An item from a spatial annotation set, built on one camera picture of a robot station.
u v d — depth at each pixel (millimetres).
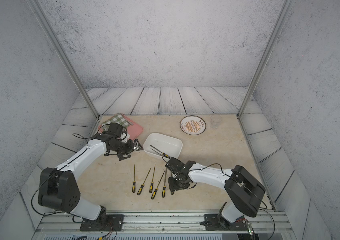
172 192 826
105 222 669
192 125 1145
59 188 432
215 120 1131
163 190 827
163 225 728
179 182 701
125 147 772
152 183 867
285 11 714
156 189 838
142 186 847
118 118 1181
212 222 729
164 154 966
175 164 675
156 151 991
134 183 863
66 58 888
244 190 429
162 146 1020
